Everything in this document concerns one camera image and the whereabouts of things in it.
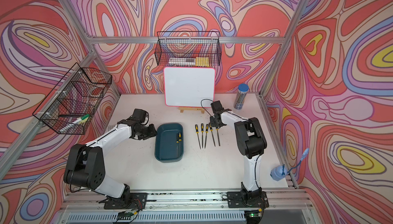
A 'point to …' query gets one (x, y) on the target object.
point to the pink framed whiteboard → (189, 87)
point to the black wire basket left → (70, 108)
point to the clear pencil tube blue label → (242, 90)
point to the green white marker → (74, 122)
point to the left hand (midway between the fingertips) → (156, 133)
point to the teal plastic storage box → (166, 142)
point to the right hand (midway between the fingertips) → (217, 125)
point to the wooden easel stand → (190, 108)
